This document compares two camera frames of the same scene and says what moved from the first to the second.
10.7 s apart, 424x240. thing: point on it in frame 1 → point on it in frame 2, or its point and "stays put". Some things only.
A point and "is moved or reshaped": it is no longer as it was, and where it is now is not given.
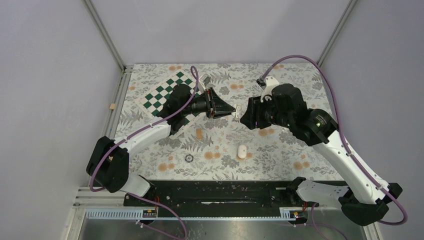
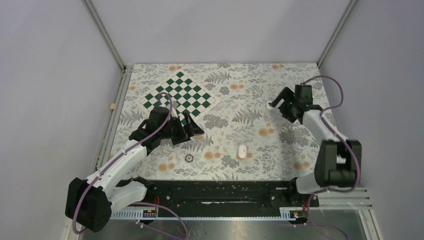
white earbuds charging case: (240, 110) is moved or reshaped
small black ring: (189, 158) stays put
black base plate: (222, 195) stays put
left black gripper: (213, 102) → (193, 128)
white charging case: (242, 151) stays put
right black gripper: (253, 113) → (286, 94)
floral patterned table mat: (226, 122) stays put
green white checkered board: (156, 100) stays put
